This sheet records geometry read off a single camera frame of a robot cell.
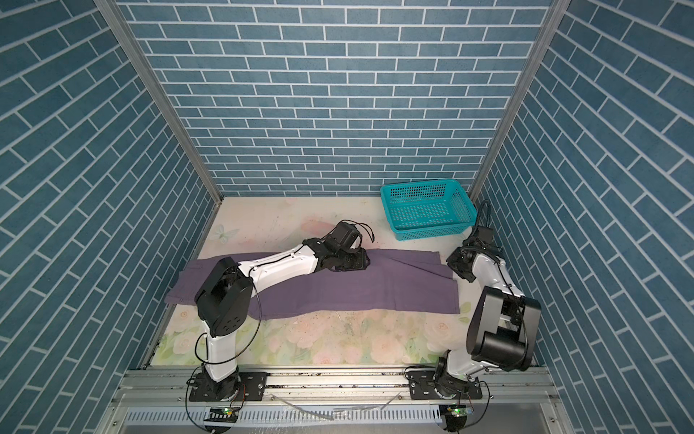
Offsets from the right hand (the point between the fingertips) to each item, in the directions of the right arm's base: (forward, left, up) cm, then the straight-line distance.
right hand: (458, 264), depth 92 cm
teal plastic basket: (+33, +6, -7) cm, 34 cm away
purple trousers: (-5, +22, -6) cm, 24 cm away
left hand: (-5, +29, +3) cm, 29 cm away
